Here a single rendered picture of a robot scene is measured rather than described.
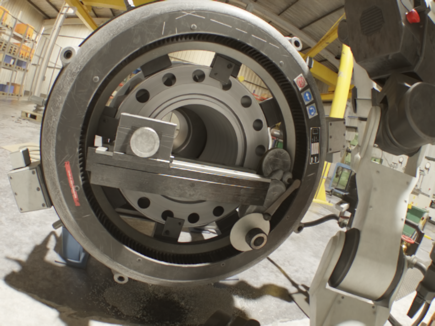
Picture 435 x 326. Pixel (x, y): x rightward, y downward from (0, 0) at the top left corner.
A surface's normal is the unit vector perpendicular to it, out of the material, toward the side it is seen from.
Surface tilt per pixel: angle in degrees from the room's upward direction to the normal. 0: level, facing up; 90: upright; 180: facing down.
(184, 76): 90
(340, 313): 26
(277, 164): 90
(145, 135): 90
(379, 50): 103
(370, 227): 49
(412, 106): 87
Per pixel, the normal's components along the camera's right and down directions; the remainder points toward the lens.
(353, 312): 0.05, -0.86
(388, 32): -0.98, -0.01
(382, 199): -0.27, -0.47
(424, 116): -0.45, -0.05
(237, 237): 0.33, 0.22
